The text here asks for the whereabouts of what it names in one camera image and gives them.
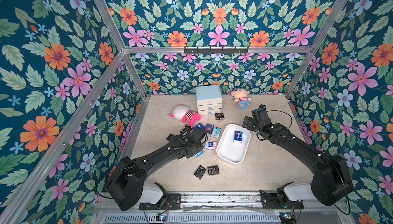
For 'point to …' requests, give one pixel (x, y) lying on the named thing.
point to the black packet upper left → (187, 128)
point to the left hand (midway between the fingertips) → (202, 148)
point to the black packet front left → (199, 172)
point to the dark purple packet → (209, 128)
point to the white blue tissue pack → (210, 144)
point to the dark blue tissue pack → (238, 136)
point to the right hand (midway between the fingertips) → (251, 121)
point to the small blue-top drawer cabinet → (209, 99)
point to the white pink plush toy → (182, 112)
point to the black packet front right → (213, 170)
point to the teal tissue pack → (216, 132)
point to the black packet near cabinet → (219, 116)
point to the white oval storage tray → (226, 149)
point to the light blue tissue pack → (199, 153)
